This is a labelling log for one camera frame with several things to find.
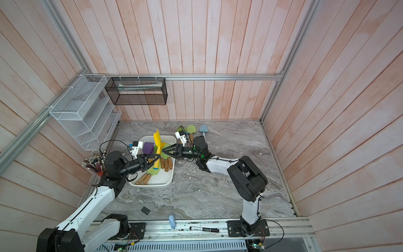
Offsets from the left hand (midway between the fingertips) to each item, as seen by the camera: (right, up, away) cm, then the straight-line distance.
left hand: (160, 159), depth 74 cm
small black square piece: (-9, -28, +6) cm, 30 cm away
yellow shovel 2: (-2, -5, -2) cm, 6 cm away
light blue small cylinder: (+6, -31, +1) cm, 31 cm away
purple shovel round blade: (-13, -14, +14) cm, 23 cm away
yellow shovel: (-3, +8, +6) cm, 10 cm away
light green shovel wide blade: (+2, +2, +2) cm, 3 cm away
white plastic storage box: (-4, -11, +19) cm, 22 cm away
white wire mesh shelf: (-38, +20, +6) cm, 43 cm away
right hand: (+1, +2, +2) cm, 4 cm away
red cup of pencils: (-34, -2, +4) cm, 34 cm away
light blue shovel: (+22, +17, +41) cm, 49 cm away
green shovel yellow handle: (+4, +17, +41) cm, 44 cm away
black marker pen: (+26, -34, 0) cm, 43 cm away
